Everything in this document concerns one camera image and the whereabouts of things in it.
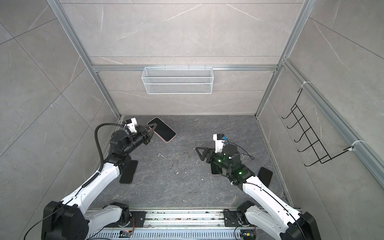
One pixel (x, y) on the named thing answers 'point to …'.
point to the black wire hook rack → (311, 144)
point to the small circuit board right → (249, 236)
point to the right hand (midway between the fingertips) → (200, 148)
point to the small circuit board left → (125, 233)
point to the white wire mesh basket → (177, 80)
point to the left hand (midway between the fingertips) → (157, 121)
